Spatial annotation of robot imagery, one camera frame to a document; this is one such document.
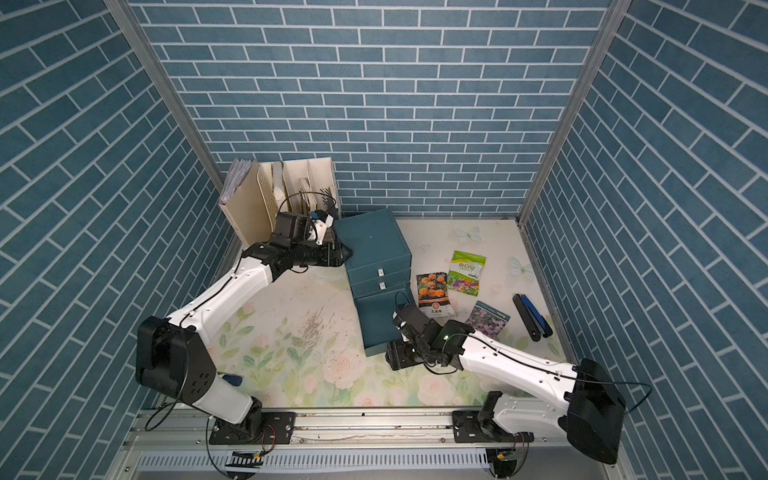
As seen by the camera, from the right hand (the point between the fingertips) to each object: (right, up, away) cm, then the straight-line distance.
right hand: (396, 357), depth 77 cm
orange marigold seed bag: (+12, +13, +21) cm, 28 cm away
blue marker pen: (+43, +5, +14) cm, 45 cm away
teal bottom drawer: (-6, +6, +15) cm, 17 cm away
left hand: (-13, +27, +7) cm, 31 cm away
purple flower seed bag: (+28, +6, +15) cm, 32 cm away
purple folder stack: (-50, +53, +17) cm, 75 cm away
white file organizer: (-44, +48, +22) cm, 69 cm away
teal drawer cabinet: (-4, +25, +4) cm, 26 cm away
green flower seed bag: (+23, +17, +25) cm, 38 cm away
